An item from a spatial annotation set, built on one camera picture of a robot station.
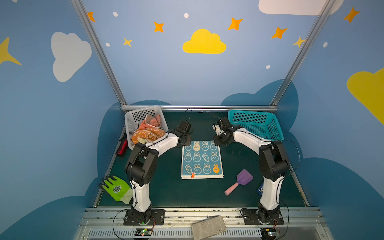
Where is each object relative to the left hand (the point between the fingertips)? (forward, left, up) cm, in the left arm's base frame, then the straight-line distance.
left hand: (187, 140), depth 97 cm
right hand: (+1, -20, 0) cm, 20 cm away
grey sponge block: (-48, -12, -3) cm, 49 cm away
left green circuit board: (-50, +19, -7) cm, 54 cm away
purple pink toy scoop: (-22, -34, -6) cm, 41 cm away
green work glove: (-30, +37, -5) cm, 48 cm away
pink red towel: (+14, +27, +2) cm, 30 cm away
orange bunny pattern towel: (0, +24, +6) cm, 25 cm away
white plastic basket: (+20, +42, -2) cm, 46 cm away
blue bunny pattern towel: (-11, -10, -6) cm, 16 cm away
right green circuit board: (-49, -41, -7) cm, 64 cm away
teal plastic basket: (+20, -60, -6) cm, 63 cm away
